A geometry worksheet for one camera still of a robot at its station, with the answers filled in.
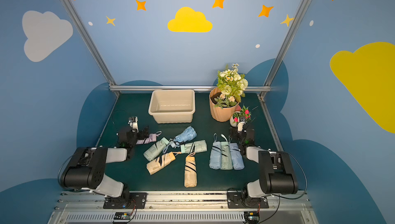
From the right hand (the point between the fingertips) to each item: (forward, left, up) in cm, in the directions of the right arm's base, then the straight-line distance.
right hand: (240, 125), depth 95 cm
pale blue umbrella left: (-20, +15, -4) cm, 26 cm away
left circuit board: (-50, +60, -7) cm, 78 cm away
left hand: (-4, +63, +1) cm, 63 cm away
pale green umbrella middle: (-23, +10, -4) cm, 25 cm away
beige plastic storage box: (+19, +51, -7) cm, 55 cm away
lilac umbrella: (-10, +55, -3) cm, 56 cm away
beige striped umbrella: (-25, +46, -3) cm, 53 cm away
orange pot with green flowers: (+11, +11, +12) cm, 20 cm away
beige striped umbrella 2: (-30, +29, -3) cm, 42 cm away
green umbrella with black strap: (-15, +28, -4) cm, 32 cm away
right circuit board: (-46, -2, -9) cm, 47 cm away
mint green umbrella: (-18, +51, -3) cm, 54 cm away
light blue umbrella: (-7, +32, -1) cm, 33 cm away
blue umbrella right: (-19, +3, -4) cm, 20 cm away
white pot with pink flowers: (+2, 0, +11) cm, 11 cm away
